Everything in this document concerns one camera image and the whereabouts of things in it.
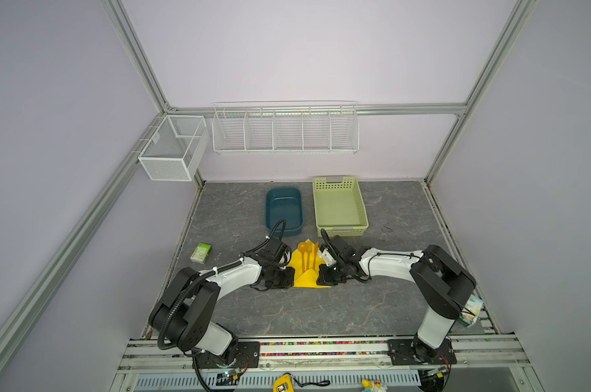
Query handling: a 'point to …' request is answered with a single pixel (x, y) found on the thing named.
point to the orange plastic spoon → (303, 247)
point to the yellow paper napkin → (307, 278)
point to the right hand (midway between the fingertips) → (317, 284)
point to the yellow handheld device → (282, 379)
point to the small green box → (201, 253)
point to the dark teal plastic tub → (284, 203)
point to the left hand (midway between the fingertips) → (292, 286)
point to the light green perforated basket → (339, 207)
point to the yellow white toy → (371, 385)
